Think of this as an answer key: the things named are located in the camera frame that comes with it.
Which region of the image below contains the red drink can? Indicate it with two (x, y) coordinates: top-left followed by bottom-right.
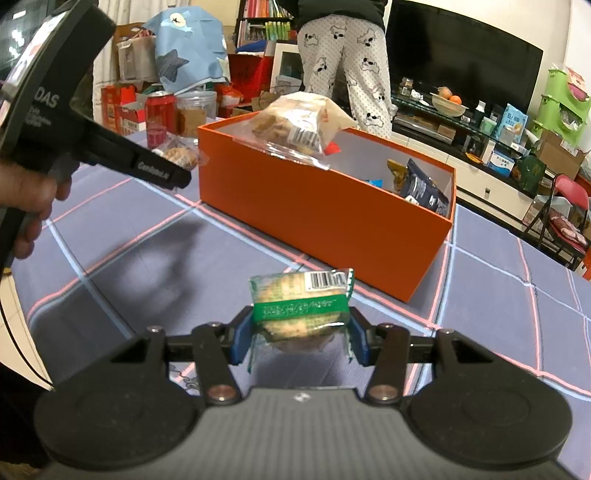
(144, 91), (177, 149)

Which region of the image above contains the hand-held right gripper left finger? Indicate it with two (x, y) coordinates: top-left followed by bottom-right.
(111, 307), (256, 407)

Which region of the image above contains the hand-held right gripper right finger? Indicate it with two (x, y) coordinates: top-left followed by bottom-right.
(346, 307), (497, 407)

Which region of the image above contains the red folding chair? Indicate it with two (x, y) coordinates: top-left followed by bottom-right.
(524, 174), (591, 271)

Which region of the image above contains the fruit bowl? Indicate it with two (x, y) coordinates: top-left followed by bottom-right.
(430, 92), (468, 117)

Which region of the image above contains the black television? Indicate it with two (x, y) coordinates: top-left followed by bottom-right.
(385, 0), (544, 109)

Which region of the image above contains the beige bread packet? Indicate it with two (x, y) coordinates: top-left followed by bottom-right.
(252, 91), (356, 171)

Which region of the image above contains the purple plaid tablecloth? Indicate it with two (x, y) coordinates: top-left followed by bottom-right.
(14, 124), (591, 416)

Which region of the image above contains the white television stand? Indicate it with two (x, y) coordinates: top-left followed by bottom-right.
(390, 92), (555, 222)

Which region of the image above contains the blue fish-print cloth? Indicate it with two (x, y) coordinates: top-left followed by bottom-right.
(141, 6), (232, 95)

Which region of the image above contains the yellow chip bag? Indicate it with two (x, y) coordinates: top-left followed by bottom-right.
(387, 159), (409, 190)

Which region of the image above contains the plain cardboard box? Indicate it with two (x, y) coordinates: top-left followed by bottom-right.
(538, 129), (587, 181)

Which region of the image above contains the navy snack packet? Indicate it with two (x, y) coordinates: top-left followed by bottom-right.
(398, 159), (451, 217)

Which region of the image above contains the red bag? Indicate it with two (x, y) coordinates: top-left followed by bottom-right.
(228, 53), (273, 100)

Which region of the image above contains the clear plastic jar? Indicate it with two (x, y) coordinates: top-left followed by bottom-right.
(175, 90), (218, 139)

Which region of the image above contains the dark bookshelf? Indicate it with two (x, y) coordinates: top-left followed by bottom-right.
(235, 0), (301, 47)

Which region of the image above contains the person's left hand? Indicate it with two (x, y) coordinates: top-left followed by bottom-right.
(0, 159), (74, 261)

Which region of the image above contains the dark green bag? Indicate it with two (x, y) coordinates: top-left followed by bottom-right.
(512, 154), (548, 195)

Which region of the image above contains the green plastic rack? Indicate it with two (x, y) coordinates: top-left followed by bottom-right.
(531, 67), (591, 144)

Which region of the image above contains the brown bun packet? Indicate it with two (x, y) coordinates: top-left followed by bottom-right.
(152, 134), (204, 171)

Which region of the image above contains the light blue carton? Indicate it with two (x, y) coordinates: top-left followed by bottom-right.
(501, 104), (529, 139)

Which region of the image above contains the orange cardboard box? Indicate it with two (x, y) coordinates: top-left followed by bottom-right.
(198, 111), (458, 304)

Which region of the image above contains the round cracker packet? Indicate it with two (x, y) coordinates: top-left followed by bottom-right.
(248, 268), (355, 374)

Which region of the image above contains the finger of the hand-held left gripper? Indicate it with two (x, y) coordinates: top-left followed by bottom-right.
(76, 122), (192, 189)

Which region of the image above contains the red white carton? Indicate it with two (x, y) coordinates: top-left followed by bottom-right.
(100, 85), (148, 137)

